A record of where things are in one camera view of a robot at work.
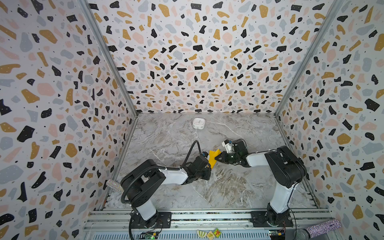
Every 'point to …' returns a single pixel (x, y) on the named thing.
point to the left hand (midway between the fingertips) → (211, 170)
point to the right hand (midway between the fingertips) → (214, 155)
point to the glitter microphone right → (306, 234)
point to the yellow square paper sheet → (211, 160)
